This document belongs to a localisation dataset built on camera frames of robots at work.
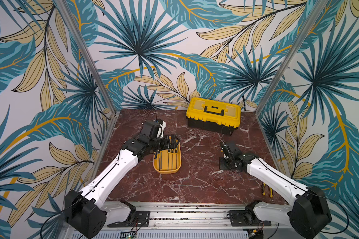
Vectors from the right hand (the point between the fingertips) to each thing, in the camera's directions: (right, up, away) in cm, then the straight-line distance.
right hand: (222, 163), depth 85 cm
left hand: (-28, +12, -9) cm, 32 cm away
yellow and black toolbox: (+1, +27, +11) cm, 29 cm away
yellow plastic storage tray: (-33, -1, +8) cm, 34 cm away
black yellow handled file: (-38, +4, +12) cm, 40 cm away
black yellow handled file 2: (-27, +5, +13) cm, 30 cm away
